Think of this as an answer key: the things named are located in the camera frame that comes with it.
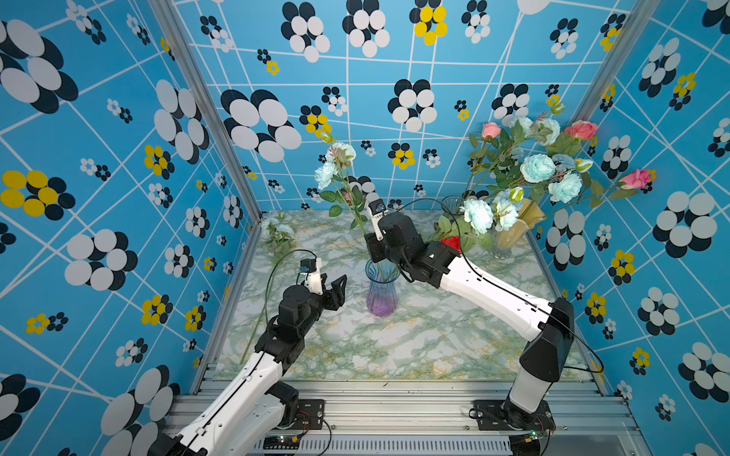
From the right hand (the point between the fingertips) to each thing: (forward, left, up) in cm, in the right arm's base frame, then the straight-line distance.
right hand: (376, 231), depth 76 cm
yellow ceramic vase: (+12, -44, -14) cm, 48 cm away
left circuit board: (-45, +25, -32) cm, 60 cm away
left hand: (-8, +10, -8) cm, 16 cm away
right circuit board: (-44, -38, -32) cm, 66 cm away
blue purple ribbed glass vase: (-5, -1, -25) cm, 26 cm away
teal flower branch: (+21, +38, -23) cm, 49 cm away
